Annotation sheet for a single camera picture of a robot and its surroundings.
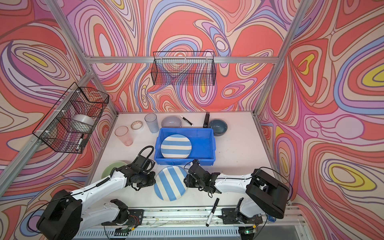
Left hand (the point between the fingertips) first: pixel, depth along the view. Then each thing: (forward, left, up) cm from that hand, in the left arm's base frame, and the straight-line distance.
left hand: (158, 180), depth 85 cm
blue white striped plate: (+21, -9, +4) cm, 23 cm away
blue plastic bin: (+23, -27, 0) cm, 36 cm away
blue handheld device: (-19, -58, +2) cm, 61 cm away
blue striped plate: (-2, -6, 0) cm, 7 cm away
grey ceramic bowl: (+43, -4, +2) cm, 43 cm away
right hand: (-2, -17, -1) cm, 17 cm away
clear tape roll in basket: (+16, +32, +32) cm, 49 cm away
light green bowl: (+4, +29, +4) cm, 30 cm away
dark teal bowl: (+38, -40, +3) cm, 55 cm away
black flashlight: (+41, -29, +3) cm, 50 cm away
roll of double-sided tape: (+42, +23, 0) cm, 48 cm away
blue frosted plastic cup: (+35, +7, +12) cm, 38 cm away
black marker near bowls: (+47, -15, 0) cm, 49 cm away
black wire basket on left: (+16, +39, +32) cm, 53 cm away
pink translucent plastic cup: (+26, +24, +13) cm, 37 cm away
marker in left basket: (+10, +35, +25) cm, 44 cm away
